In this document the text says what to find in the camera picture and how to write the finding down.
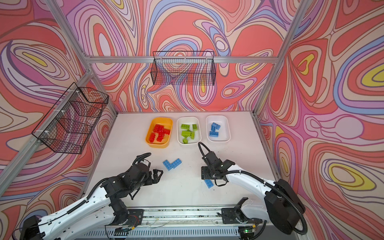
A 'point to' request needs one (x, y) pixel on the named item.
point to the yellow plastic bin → (167, 123)
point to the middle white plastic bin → (190, 121)
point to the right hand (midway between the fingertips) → (209, 177)
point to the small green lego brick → (185, 141)
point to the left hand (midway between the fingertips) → (156, 174)
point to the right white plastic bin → (224, 134)
